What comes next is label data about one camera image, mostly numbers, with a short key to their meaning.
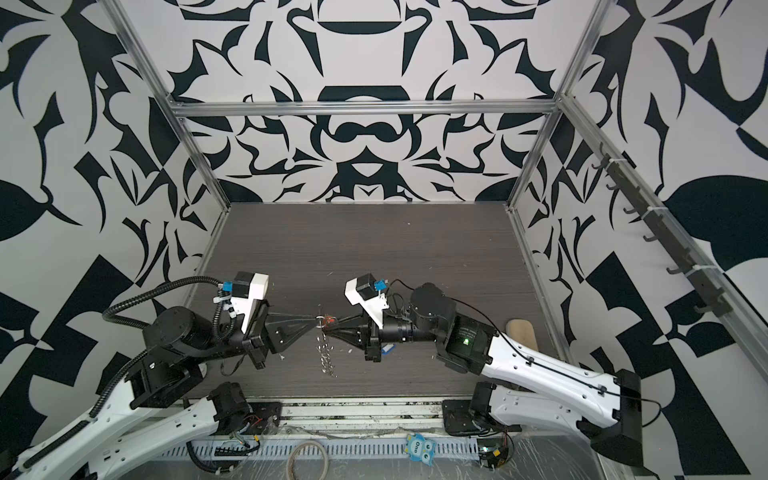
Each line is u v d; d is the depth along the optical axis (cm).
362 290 46
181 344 41
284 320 48
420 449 70
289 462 68
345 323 52
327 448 71
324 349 53
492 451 71
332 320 52
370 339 48
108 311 36
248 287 44
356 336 52
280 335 48
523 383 45
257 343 45
